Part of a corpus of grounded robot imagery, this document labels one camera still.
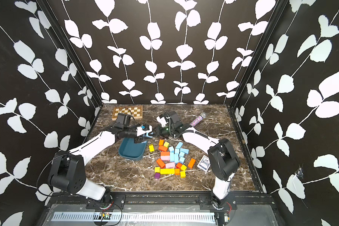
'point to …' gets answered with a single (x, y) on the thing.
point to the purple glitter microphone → (197, 120)
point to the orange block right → (191, 163)
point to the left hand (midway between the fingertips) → (150, 131)
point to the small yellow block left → (151, 148)
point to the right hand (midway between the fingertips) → (148, 133)
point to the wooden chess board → (135, 112)
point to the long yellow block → (167, 171)
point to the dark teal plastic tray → (128, 149)
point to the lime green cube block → (166, 144)
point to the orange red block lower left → (161, 163)
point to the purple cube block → (157, 175)
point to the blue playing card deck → (204, 163)
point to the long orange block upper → (161, 142)
